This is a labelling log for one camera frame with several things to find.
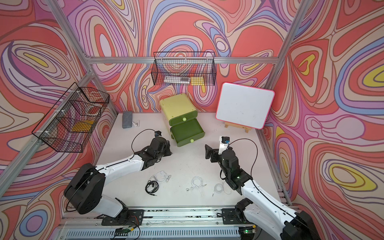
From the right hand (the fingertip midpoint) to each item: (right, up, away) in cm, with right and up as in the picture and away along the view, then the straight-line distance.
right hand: (214, 148), depth 81 cm
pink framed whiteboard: (+25, +27, +22) cm, 43 cm away
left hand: (-25, 0, +9) cm, 26 cm away
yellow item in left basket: (-66, +12, -9) cm, 68 cm away
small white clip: (-54, +14, +30) cm, 64 cm away
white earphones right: (+3, -23, +3) cm, 23 cm away
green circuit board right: (+15, -39, -10) cm, 43 cm away
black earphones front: (-35, -22, +2) cm, 41 cm away
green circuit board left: (-45, -38, -11) cm, 60 cm away
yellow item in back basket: (-9, +40, +10) cm, 43 cm away
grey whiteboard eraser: (-62, +17, +30) cm, 71 cm away
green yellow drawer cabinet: (-20, +18, +8) cm, 28 cm away
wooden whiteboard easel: (+27, +10, +24) cm, 37 cm away
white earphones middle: (-9, -20, +5) cm, 23 cm away
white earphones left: (-30, -17, +6) cm, 35 cm away
